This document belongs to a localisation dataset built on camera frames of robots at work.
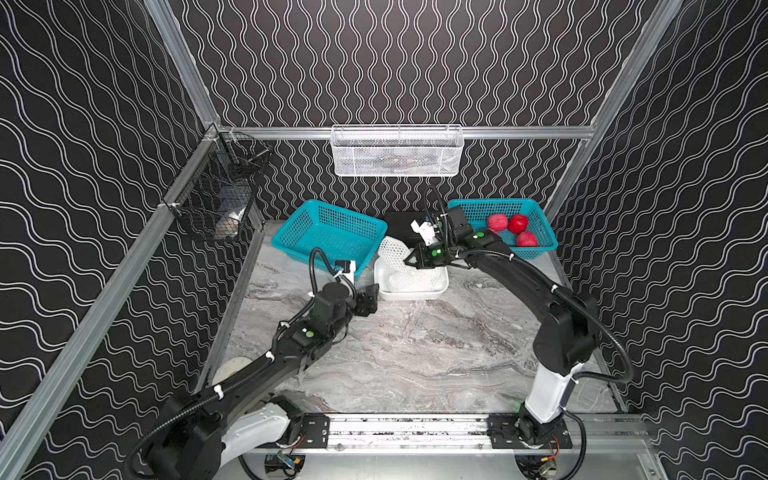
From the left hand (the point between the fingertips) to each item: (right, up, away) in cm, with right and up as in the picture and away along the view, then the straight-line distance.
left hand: (367, 281), depth 79 cm
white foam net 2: (+7, +8, +5) cm, 12 cm away
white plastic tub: (+4, +1, +24) cm, 25 cm away
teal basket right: (+42, +24, +38) cm, 61 cm away
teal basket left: (-12, +15, +37) cm, 42 cm away
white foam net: (+16, -1, +16) cm, 23 cm away
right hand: (+11, +6, +6) cm, 14 cm away
